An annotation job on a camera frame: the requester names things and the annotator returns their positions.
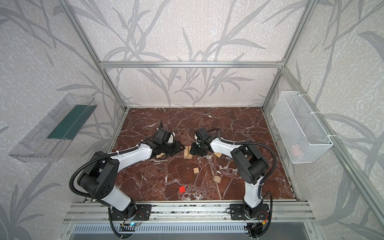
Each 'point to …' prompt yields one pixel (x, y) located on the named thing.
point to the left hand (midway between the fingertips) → (185, 144)
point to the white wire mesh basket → (303, 135)
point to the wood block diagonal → (190, 156)
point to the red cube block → (182, 189)
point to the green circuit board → (130, 224)
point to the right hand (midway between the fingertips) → (191, 147)
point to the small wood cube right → (217, 178)
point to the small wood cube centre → (196, 170)
